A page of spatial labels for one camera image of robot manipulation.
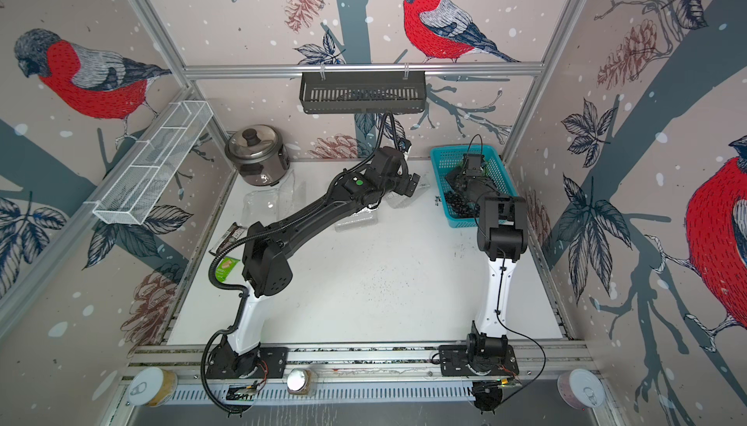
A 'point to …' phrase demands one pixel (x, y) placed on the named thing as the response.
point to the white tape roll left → (152, 387)
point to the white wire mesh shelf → (153, 165)
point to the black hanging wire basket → (345, 94)
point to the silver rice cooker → (260, 153)
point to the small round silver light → (299, 381)
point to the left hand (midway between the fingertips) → (410, 165)
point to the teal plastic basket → (449, 158)
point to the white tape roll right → (581, 389)
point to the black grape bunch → (461, 206)
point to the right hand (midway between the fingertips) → (451, 172)
